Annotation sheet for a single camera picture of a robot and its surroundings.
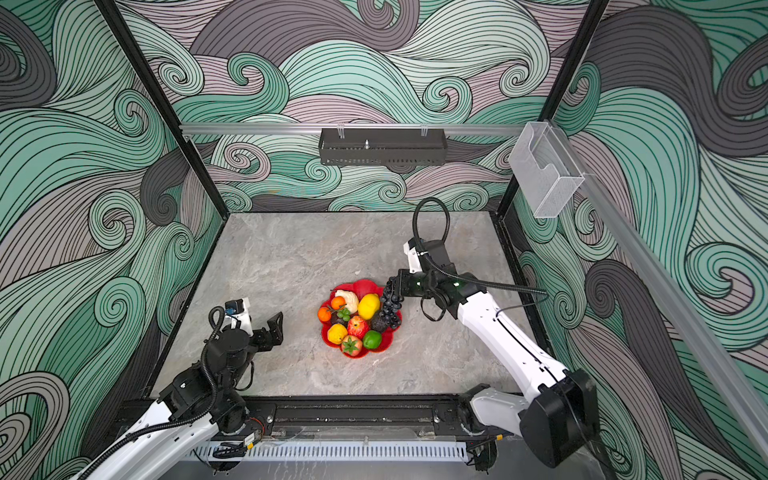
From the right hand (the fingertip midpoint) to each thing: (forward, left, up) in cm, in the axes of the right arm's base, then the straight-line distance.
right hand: (393, 281), depth 78 cm
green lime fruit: (-11, +6, -13) cm, 18 cm away
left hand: (-8, +33, -5) cm, 34 cm away
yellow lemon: (-1, +7, -13) cm, 15 cm away
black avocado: (-6, +4, -13) cm, 15 cm away
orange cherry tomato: (-4, +20, -12) cm, 24 cm away
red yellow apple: (-14, +11, -11) cm, 21 cm away
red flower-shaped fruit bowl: (+7, +11, -16) cm, 20 cm away
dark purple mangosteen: (-4, +15, -13) cm, 20 cm away
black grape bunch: (-4, +1, -6) cm, 7 cm away
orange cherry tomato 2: (-1, +16, -10) cm, 19 cm away
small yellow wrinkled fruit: (-10, +16, -12) cm, 22 cm away
